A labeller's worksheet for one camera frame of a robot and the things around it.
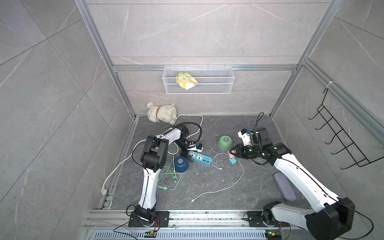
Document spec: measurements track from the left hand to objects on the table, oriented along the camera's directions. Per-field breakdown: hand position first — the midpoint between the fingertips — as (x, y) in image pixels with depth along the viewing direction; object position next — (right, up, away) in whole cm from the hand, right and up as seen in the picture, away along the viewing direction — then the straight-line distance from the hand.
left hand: (194, 152), depth 99 cm
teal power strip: (+4, -3, -6) cm, 8 cm away
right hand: (+21, +4, -22) cm, 30 cm away
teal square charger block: (+25, -4, -7) cm, 26 cm away
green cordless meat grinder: (+20, +7, -7) cm, 22 cm away
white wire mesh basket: (+11, +49, +1) cm, 50 cm away
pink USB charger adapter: (+19, +2, -24) cm, 31 cm away
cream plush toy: (-20, +28, +10) cm, 36 cm away
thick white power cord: (-52, -20, -15) cm, 58 cm away
